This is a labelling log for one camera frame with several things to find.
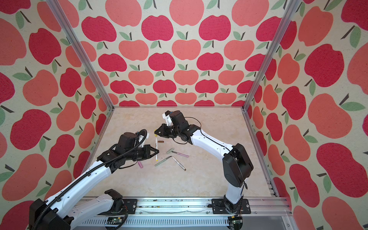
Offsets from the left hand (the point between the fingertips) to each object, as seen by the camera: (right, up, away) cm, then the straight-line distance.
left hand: (160, 153), depth 75 cm
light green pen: (-1, -9, +16) cm, 19 cm away
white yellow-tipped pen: (-3, +4, +2) cm, 5 cm away
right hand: (-2, +11, +4) cm, 12 cm away
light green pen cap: (+3, -3, +21) cm, 22 cm away
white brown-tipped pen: (+10, -10, +14) cm, 20 cm away
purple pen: (+10, -5, +19) cm, 22 cm away
